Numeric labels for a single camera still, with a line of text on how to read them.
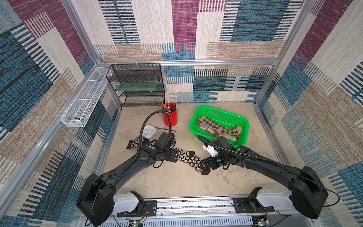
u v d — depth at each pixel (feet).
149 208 2.40
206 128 3.35
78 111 3.01
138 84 3.48
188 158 2.96
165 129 3.40
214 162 2.34
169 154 2.40
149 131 3.33
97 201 1.29
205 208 2.45
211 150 2.47
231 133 3.12
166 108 3.23
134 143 3.16
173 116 3.43
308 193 1.33
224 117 3.48
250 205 2.17
